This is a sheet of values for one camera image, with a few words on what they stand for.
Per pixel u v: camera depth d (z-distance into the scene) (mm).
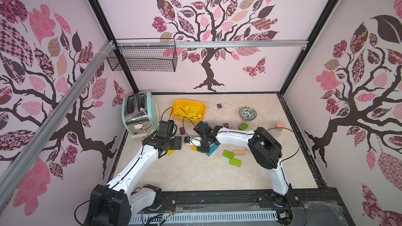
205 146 793
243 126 1026
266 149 517
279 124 897
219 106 1133
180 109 1095
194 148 806
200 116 1029
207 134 701
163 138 622
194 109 1080
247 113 1067
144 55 947
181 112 1069
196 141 812
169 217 695
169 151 712
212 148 918
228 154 887
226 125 1004
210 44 931
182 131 981
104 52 794
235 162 855
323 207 726
